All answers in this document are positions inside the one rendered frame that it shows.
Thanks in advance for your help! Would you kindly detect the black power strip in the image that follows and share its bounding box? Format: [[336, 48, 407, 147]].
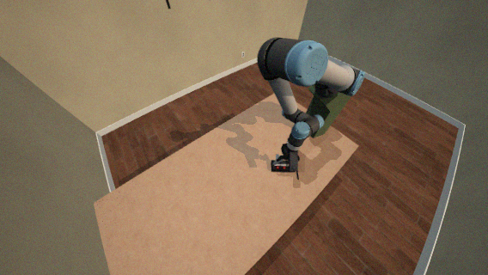
[[271, 160, 299, 179]]

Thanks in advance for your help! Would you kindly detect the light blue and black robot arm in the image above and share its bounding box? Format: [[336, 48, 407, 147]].
[[257, 37, 365, 150]]

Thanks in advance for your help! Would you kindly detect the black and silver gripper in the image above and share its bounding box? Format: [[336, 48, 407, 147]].
[[272, 144, 300, 165]]

